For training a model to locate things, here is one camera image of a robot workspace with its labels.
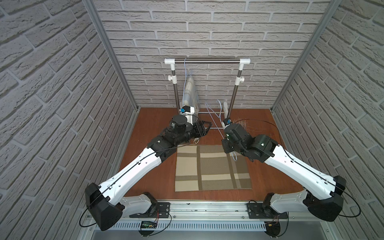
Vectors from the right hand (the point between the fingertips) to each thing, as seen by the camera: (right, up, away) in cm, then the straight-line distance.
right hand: (221, 141), depth 71 cm
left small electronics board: (-37, -42, +1) cm, 55 cm away
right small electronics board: (+24, -42, -1) cm, 49 cm away
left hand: (-7, +10, -4) cm, 13 cm away
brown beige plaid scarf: (-6, -18, +17) cm, 26 cm away
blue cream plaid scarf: (-16, +24, +17) cm, 34 cm away
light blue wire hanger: (+6, +13, +43) cm, 45 cm away
